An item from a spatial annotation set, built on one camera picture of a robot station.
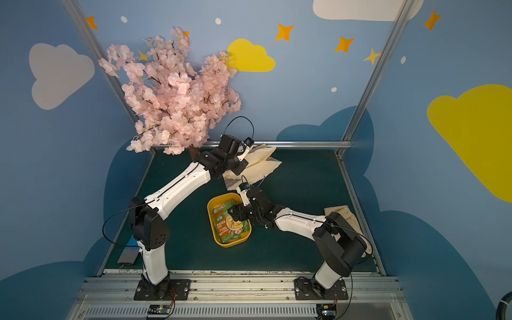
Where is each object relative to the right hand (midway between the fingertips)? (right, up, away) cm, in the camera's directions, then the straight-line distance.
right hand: (236, 206), depth 86 cm
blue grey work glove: (-43, -18, -6) cm, 47 cm away
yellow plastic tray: (-10, +1, +8) cm, 13 cm away
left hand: (+2, +23, -1) cm, 23 cm away
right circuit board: (+35, -36, -14) cm, 52 cm away
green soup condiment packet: (-4, -10, +1) cm, 11 cm away
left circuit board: (-27, -35, -14) cm, 46 cm away
